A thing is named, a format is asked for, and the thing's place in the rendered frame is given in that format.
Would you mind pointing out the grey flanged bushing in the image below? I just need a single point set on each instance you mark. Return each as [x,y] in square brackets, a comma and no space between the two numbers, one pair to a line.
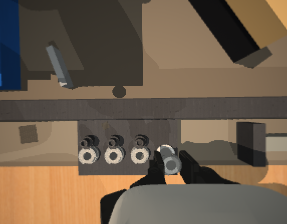
[171,161]

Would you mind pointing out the dark grey plate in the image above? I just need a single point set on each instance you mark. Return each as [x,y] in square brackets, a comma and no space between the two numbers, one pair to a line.
[123,147]

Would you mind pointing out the blue drill press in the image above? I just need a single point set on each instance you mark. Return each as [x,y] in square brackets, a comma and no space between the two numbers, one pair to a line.
[10,74]

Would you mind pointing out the tan wooden bar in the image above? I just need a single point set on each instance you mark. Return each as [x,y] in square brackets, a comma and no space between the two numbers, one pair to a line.
[243,26]

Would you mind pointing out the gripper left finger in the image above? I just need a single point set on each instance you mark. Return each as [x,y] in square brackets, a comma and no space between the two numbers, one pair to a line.
[156,175]

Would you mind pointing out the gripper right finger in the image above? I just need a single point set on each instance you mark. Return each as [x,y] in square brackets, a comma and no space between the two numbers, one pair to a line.
[192,173]

